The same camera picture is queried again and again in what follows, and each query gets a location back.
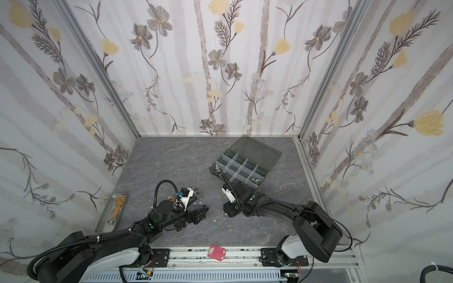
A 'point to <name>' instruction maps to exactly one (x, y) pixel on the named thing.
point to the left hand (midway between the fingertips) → (203, 203)
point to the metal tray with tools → (111, 216)
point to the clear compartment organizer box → (248, 160)
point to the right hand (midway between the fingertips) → (228, 205)
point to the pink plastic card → (216, 253)
